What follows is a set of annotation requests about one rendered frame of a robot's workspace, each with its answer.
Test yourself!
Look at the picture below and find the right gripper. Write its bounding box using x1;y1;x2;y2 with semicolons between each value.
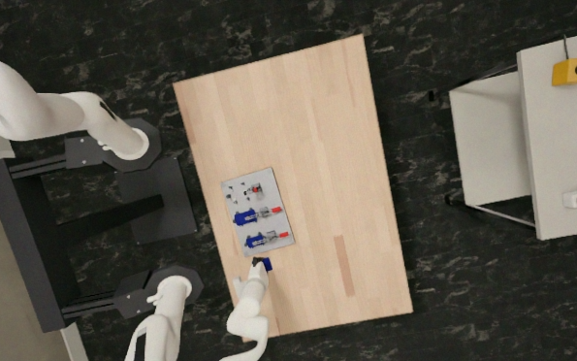
248;256;269;292

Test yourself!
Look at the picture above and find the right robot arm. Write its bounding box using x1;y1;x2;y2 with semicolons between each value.
125;276;270;361

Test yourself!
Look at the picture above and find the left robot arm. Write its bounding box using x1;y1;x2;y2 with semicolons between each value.
0;62;149;160

